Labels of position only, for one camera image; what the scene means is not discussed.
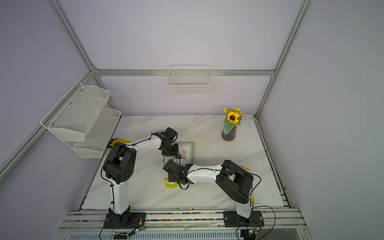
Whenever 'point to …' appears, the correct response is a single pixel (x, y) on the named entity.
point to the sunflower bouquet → (233, 117)
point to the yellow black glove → (115, 140)
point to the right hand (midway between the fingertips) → (174, 176)
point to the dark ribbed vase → (230, 135)
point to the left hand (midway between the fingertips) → (176, 155)
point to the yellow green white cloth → (170, 184)
